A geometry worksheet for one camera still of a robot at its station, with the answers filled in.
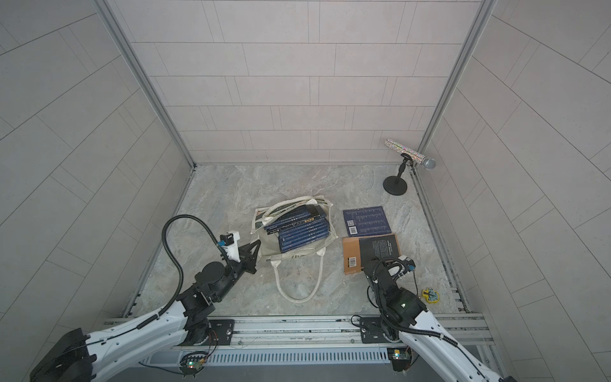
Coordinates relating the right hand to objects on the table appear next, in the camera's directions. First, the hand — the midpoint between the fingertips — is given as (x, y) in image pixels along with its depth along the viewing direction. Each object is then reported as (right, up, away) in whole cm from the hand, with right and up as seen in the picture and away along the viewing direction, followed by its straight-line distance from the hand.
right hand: (368, 258), depth 84 cm
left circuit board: (-53, -23, -20) cm, 61 cm away
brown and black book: (-3, +2, +1) cm, 3 cm away
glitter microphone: (+22, +34, +3) cm, 41 cm away
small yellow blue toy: (+19, -10, -7) cm, 23 cm away
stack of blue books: (-24, +10, +1) cm, 26 cm away
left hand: (-36, +7, -6) cm, 37 cm away
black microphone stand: (+17, +26, +25) cm, 40 cm away
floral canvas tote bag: (-35, +4, 0) cm, 35 cm away
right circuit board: (+6, -24, -16) cm, 29 cm away
